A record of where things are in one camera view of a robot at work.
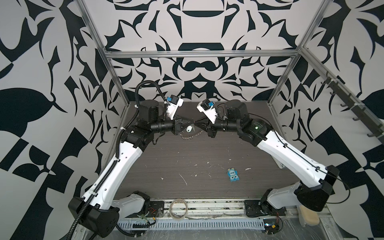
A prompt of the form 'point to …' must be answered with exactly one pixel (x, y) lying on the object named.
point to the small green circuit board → (271, 226)
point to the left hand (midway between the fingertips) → (194, 118)
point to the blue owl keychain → (233, 174)
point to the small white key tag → (189, 128)
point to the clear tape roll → (178, 209)
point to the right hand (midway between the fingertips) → (196, 121)
